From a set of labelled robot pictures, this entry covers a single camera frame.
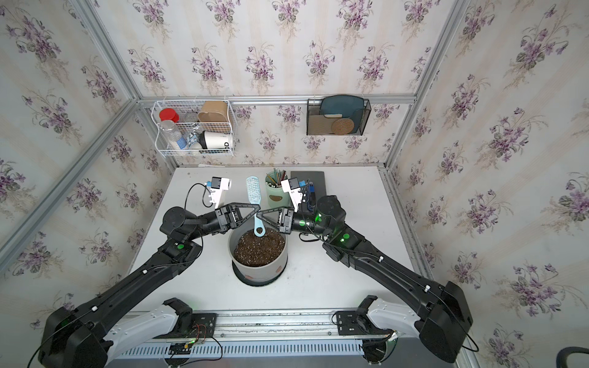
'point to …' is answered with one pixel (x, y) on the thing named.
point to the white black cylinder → (216, 140)
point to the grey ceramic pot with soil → (256, 257)
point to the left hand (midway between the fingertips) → (261, 216)
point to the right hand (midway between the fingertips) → (261, 218)
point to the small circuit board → (179, 349)
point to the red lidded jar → (169, 114)
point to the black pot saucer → (262, 281)
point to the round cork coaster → (343, 126)
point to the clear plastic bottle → (170, 133)
